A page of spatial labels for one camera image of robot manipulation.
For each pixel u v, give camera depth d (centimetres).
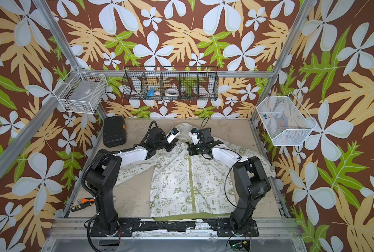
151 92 93
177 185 88
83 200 82
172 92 99
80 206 78
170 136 82
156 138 77
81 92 86
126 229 74
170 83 98
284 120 84
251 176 52
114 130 111
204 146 72
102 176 51
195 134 84
